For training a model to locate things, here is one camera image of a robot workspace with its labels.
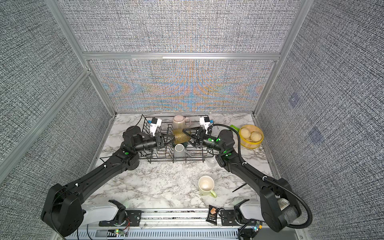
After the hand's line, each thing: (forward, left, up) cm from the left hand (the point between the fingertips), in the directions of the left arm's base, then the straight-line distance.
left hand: (178, 137), depth 69 cm
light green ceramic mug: (-13, -14, -29) cm, 35 cm away
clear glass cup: (+1, -18, -29) cm, 34 cm away
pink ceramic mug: (+24, 0, -17) cm, 30 cm away
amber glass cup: (-2, -1, +4) cm, 5 cm away
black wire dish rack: (+5, +10, -24) cm, 26 cm away
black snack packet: (-28, -15, -27) cm, 41 cm away
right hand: (-1, -2, +5) cm, 5 cm away
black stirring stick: (-15, -32, -29) cm, 46 cm away
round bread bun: (+16, -49, -25) cm, 57 cm away
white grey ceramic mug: (+3, 0, -18) cm, 18 cm away
